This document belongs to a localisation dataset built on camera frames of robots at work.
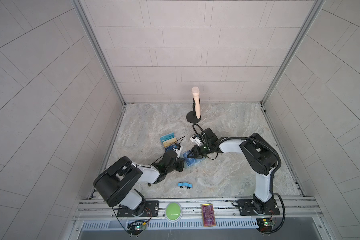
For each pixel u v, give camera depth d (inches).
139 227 25.7
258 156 20.0
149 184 30.6
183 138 35.8
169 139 35.2
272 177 21.0
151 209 27.5
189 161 33.6
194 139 34.1
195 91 34.2
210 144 29.6
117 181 17.2
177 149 30.9
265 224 26.7
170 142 36.2
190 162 33.4
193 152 32.6
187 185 30.1
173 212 27.0
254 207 25.2
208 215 26.8
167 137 35.4
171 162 27.3
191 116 41.7
